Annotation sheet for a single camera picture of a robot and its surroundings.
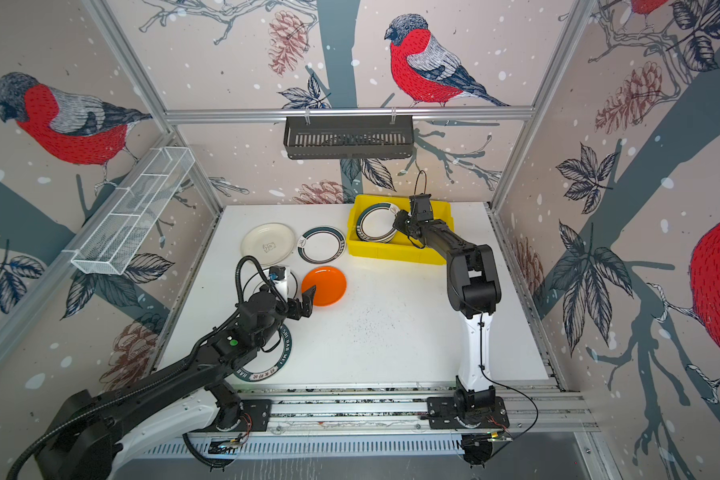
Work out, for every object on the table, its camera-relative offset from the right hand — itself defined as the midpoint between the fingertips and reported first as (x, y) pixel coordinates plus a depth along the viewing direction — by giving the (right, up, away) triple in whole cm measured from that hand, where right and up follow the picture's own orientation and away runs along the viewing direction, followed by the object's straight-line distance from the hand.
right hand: (396, 222), depth 105 cm
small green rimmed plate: (-28, -8, +6) cm, 30 cm away
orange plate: (-23, -21, -9) cm, 33 cm away
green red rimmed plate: (-7, 0, +6) cm, 9 cm away
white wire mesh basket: (-73, +1, -28) cm, 78 cm away
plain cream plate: (-48, -8, +5) cm, 49 cm away
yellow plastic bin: (+1, -10, -2) cm, 11 cm away
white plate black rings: (-48, -21, -7) cm, 53 cm away
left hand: (-29, -18, -25) cm, 42 cm away
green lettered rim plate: (-38, -40, -24) cm, 61 cm away
